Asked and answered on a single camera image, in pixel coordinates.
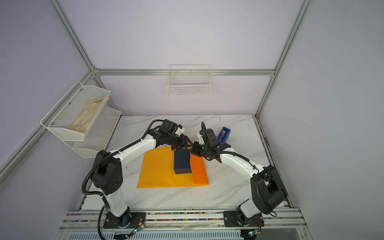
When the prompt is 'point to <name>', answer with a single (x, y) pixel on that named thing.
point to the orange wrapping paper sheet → (157, 170)
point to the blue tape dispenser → (224, 139)
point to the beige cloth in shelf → (83, 120)
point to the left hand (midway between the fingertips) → (190, 146)
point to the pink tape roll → (223, 133)
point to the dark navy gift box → (182, 161)
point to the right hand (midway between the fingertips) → (187, 150)
